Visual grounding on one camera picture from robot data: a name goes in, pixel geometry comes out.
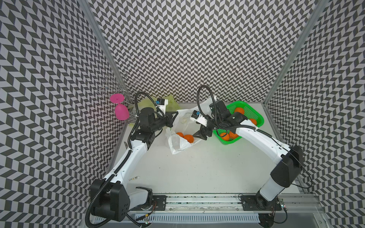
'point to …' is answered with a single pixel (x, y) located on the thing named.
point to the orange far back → (239, 109)
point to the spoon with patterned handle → (136, 178)
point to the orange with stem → (180, 134)
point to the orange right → (254, 121)
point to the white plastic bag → (182, 123)
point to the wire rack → (129, 82)
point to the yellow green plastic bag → (173, 104)
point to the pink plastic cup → (121, 112)
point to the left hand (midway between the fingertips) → (177, 113)
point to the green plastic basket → (250, 112)
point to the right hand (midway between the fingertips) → (197, 128)
